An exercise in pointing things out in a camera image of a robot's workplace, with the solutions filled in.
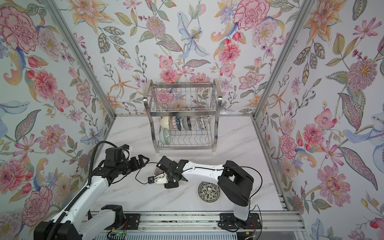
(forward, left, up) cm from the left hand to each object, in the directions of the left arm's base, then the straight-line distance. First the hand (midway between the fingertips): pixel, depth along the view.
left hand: (145, 162), depth 82 cm
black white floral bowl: (-13, -35, -11) cm, 38 cm away
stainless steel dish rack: (+42, -20, -6) cm, 47 cm away
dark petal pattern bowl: (+29, -22, 0) cm, 36 cm away
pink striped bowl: (-2, -5, -8) cm, 10 cm away
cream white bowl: (+29, -8, 0) cm, 30 cm away
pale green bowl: (+19, -8, +1) cm, 20 cm away
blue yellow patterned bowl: (+29, -32, 0) cm, 43 cm away
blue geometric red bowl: (+29, -15, 0) cm, 33 cm away
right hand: (-6, -11, -7) cm, 14 cm away
